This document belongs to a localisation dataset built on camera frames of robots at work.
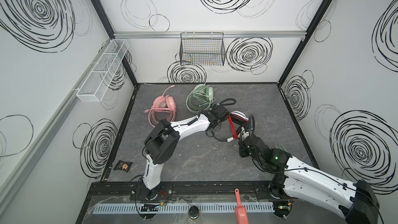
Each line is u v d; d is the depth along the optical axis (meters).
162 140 0.52
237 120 0.84
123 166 0.81
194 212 0.61
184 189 0.75
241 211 0.67
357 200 0.41
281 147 0.86
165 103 1.00
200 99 1.09
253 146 0.58
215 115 0.70
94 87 0.72
